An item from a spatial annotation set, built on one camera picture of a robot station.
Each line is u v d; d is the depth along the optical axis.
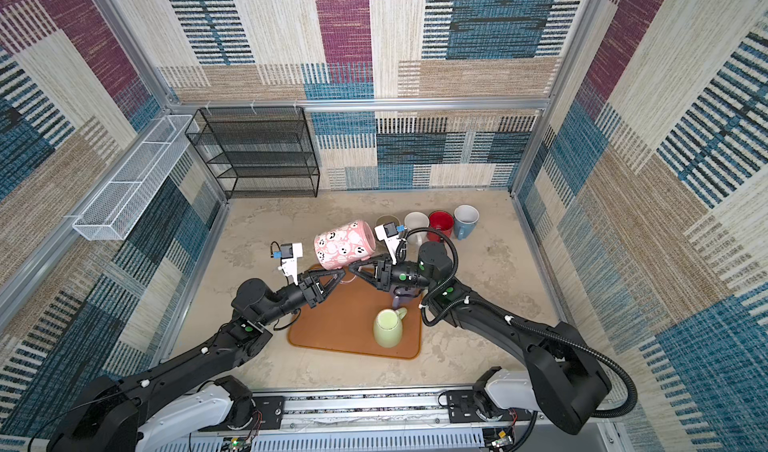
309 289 0.64
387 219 1.02
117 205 0.72
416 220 1.01
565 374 0.41
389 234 0.66
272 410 0.74
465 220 0.99
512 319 0.48
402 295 0.68
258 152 1.09
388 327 0.76
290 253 0.66
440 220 1.00
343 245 0.65
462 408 0.73
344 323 0.89
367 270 0.69
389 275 0.63
